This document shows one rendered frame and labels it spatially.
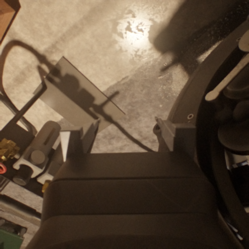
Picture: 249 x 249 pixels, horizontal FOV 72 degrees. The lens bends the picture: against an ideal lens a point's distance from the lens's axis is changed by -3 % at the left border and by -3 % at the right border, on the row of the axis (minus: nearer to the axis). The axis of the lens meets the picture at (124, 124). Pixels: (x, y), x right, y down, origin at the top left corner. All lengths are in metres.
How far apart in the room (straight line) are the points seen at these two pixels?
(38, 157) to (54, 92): 0.44
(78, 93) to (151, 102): 0.38
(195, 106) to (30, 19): 0.76
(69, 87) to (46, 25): 0.29
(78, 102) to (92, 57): 0.26
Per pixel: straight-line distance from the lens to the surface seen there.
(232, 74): 0.36
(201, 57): 0.83
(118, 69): 0.84
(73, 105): 1.00
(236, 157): 0.86
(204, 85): 0.40
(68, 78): 0.92
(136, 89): 0.88
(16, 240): 3.26
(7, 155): 0.67
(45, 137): 0.72
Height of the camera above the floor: 0.77
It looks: 49 degrees down
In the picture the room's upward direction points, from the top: 170 degrees counter-clockwise
